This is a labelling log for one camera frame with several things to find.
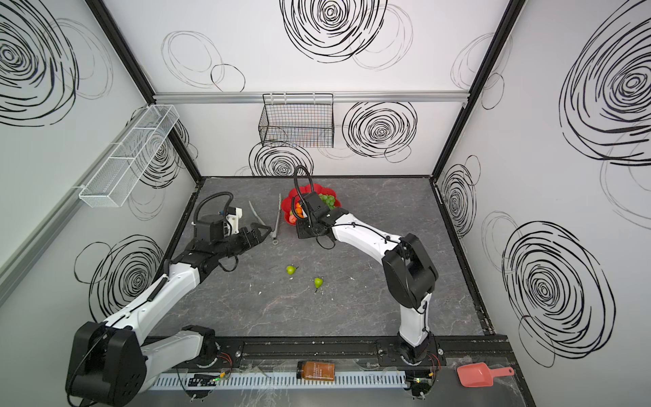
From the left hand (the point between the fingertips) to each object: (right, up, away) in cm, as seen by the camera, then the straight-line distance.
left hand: (265, 232), depth 82 cm
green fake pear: (+7, -14, +7) cm, 17 cm away
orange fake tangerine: (+8, +6, +22) cm, 24 cm away
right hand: (+10, +1, +6) cm, 11 cm away
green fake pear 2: (+17, -18, +5) cm, 25 cm away
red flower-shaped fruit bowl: (+5, +12, +26) cm, 30 cm away
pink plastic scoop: (+63, -38, -12) cm, 75 cm away
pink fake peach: (+6, +3, +17) cm, 18 cm away
